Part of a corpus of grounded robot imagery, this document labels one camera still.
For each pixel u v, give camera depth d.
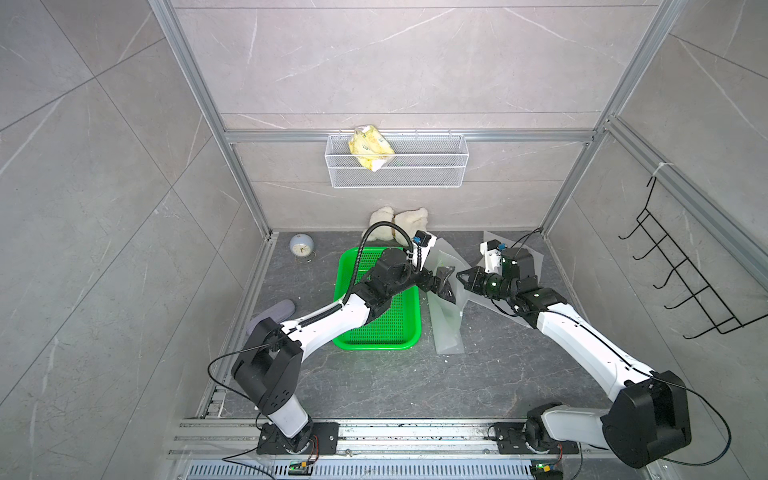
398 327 0.93
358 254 0.60
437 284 0.70
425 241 0.66
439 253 0.83
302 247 1.07
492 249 0.73
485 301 0.71
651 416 0.40
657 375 0.42
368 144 0.87
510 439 0.73
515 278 0.62
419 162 1.01
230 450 0.74
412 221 1.10
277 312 0.96
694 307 0.64
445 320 0.85
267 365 0.44
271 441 0.72
